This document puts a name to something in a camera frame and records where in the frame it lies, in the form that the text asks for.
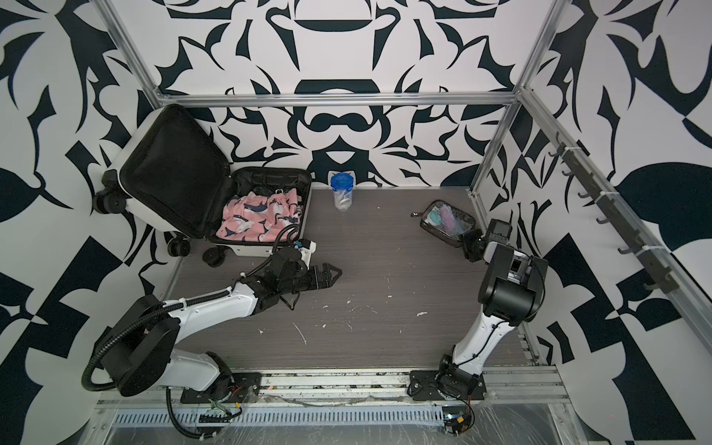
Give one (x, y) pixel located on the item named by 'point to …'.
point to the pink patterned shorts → (259, 217)
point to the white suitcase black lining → (168, 175)
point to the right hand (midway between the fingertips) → (465, 232)
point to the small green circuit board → (457, 419)
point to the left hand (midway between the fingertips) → (335, 269)
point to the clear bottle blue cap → (341, 184)
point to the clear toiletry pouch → (445, 222)
